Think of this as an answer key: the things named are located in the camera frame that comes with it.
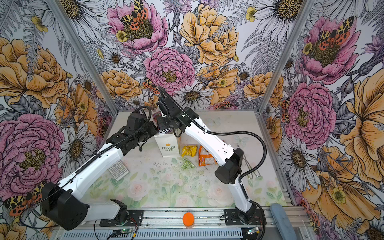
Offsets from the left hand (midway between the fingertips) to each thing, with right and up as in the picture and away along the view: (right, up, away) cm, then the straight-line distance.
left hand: (156, 131), depth 81 cm
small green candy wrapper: (+16, -20, +8) cm, 27 cm away
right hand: (+5, +3, -4) cm, 7 cm away
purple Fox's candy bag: (+5, 0, -6) cm, 8 cm away
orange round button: (+18, -38, -14) cm, 44 cm away
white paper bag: (+6, -8, +3) cm, 10 cm away
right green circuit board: (+49, -46, -9) cm, 68 cm away
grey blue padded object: (+62, -42, -9) cm, 75 cm away
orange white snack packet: (+26, -17, +10) cm, 33 cm away
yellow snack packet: (+17, -12, +8) cm, 22 cm away
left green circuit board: (-12, -46, -9) cm, 49 cm away
